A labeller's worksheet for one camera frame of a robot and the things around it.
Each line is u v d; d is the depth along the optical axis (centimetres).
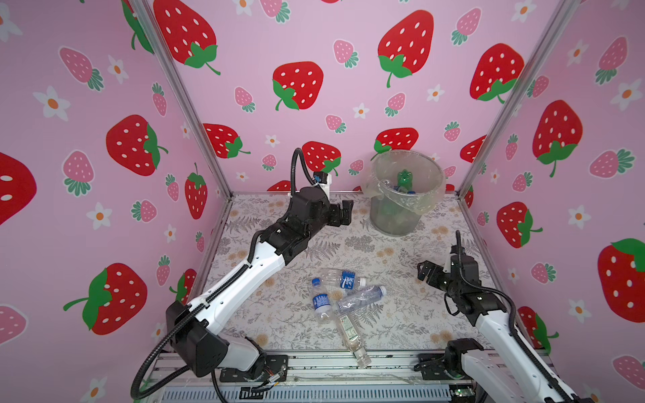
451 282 69
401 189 101
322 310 84
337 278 88
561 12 69
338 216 63
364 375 73
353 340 75
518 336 49
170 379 42
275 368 73
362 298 88
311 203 51
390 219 100
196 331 39
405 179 99
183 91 84
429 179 97
